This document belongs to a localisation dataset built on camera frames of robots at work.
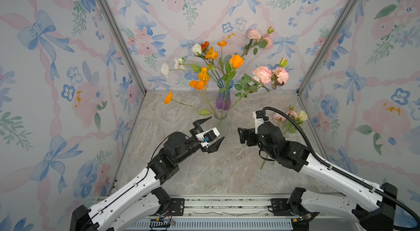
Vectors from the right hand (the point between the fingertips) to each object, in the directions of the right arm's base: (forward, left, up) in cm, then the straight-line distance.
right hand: (245, 127), depth 74 cm
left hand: (-4, +14, +8) cm, 16 cm away
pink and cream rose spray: (+20, -38, -19) cm, 48 cm away
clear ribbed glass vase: (+9, +11, -4) cm, 15 cm away
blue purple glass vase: (+29, +9, -15) cm, 34 cm away
